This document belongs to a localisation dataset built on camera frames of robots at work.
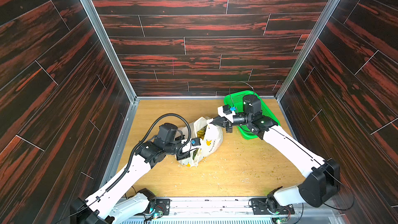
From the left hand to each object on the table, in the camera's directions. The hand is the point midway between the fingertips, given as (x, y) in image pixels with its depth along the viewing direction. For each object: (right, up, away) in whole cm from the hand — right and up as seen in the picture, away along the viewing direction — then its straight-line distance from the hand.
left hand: (195, 145), depth 73 cm
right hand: (+7, +13, -2) cm, 15 cm away
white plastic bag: (+7, 0, +6) cm, 9 cm away
